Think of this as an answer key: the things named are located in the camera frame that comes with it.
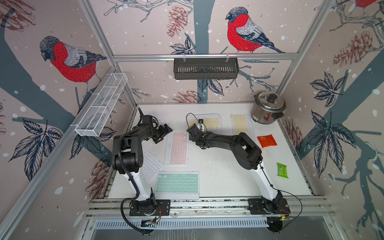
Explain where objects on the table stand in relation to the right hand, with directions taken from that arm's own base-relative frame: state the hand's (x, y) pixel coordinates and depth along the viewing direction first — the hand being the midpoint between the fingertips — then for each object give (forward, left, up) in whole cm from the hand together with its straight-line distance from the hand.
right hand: (198, 134), depth 104 cm
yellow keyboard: (+9, -10, +4) cm, 14 cm away
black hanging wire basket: (+37, -6, +29) cm, 48 cm away
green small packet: (-24, -50, +1) cm, 56 cm away
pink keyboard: (-15, +13, +2) cm, 20 cm away
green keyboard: (-35, +10, +2) cm, 37 cm away
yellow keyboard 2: (+9, -32, +2) cm, 34 cm away
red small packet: (-5, -46, +1) cm, 47 cm away
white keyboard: (-25, +27, +2) cm, 37 cm away
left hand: (-2, +19, +5) cm, 20 cm away
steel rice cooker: (+10, -45, +19) cm, 50 cm away
